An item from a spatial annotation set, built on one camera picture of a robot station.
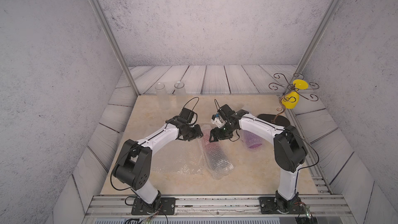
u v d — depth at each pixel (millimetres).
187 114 716
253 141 845
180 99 1141
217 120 840
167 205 730
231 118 681
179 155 881
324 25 833
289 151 492
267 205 727
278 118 996
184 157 867
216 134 791
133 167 448
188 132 751
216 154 792
